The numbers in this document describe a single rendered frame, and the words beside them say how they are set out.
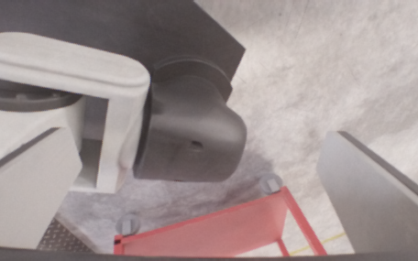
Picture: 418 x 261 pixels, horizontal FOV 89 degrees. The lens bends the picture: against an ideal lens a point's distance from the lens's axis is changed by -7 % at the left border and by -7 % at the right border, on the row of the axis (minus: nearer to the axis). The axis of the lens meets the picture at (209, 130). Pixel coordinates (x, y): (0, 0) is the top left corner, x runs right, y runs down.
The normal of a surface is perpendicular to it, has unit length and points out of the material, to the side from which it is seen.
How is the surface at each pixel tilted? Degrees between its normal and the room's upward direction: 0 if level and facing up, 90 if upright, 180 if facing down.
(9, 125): 90
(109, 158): 6
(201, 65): 0
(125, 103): 0
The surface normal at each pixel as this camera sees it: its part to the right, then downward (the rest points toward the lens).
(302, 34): 0.24, 0.61
